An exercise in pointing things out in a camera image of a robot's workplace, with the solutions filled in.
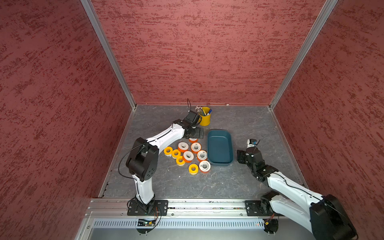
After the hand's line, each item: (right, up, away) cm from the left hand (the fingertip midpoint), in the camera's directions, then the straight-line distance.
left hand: (194, 136), depth 92 cm
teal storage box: (+17, -9, +4) cm, 20 cm away
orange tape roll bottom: (+6, -18, -4) cm, 20 cm away
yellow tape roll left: (-17, -10, +1) cm, 19 cm away
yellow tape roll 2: (-9, -15, -3) cm, 18 cm away
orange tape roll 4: (+5, -12, 0) cm, 13 cm away
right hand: (+29, -11, -3) cm, 31 cm away
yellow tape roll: (-11, -11, +1) cm, 16 cm away
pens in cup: (+3, +17, +4) cm, 18 cm away
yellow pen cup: (+8, +11, +12) cm, 18 cm away
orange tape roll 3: (-4, -13, -2) cm, 13 cm away
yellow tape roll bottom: (0, -19, -6) cm, 20 cm away
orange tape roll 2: (+1, -8, +3) cm, 8 cm away
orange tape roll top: (-1, -4, +6) cm, 7 cm away
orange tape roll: (-7, -7, +3) cm, 11 cm away
